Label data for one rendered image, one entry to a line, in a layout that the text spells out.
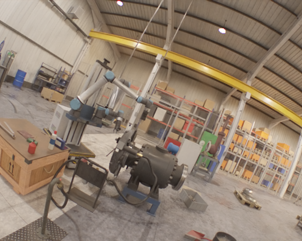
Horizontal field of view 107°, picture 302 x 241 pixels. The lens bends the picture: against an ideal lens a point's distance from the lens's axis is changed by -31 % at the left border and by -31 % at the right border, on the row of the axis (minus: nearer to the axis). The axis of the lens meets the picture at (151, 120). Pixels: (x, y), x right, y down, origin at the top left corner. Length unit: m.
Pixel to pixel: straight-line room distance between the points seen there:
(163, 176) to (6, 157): 2.01
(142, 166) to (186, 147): 3.96
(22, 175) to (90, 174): 0.77
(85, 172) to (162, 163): 1.07
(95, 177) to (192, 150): 4.72
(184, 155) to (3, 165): 5.55
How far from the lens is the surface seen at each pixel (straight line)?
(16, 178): 1.87
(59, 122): 2.75
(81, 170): 1.94
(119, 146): 2.13
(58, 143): 2.08
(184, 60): 10.35
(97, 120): 2.67
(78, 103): 2.19
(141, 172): 2.34
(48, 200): 1.28
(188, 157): 6.16
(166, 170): 2.32
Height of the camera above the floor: 1.24
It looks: level
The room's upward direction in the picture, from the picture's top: 24 degrees clockwise
